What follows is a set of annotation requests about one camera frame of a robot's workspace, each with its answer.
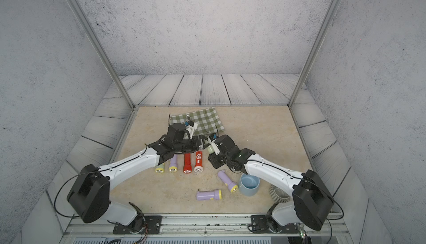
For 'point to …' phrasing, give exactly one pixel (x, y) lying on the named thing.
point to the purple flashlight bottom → (216, 194)
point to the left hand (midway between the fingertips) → (211, 144)
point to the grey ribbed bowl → (279, 195)
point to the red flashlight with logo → (198, 167)
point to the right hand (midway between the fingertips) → (212, 156)
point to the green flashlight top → (160, 169)
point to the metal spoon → (188, 118)
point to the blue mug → (248, 184)
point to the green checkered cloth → (208, 122)
